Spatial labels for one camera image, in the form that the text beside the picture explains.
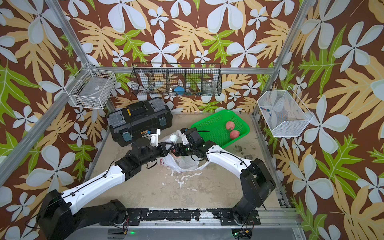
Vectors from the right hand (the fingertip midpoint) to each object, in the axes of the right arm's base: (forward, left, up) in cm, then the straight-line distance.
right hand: (174, 149), depth 83 cm
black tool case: (+19, +24, +3) cm, 31 cm away
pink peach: (+26, -38, -9) cm, 47 cm away
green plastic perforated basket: (+27, -33, -14) cm, 45 cm away
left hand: (-1, -1, +8) cm, 8 cm away
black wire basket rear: (+44, +2, +17) cm, 47 cm away
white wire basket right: (+16, -63, +12) cm, 66 cm away
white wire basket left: (+29, +49, +20) cm, 61 cm away
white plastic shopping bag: (-4, -3, -9) cm, 10 cm away
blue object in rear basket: (+35, -2, +14) cm, 38 cm away
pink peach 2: (+18, -39, -10) cm, 44 cm away
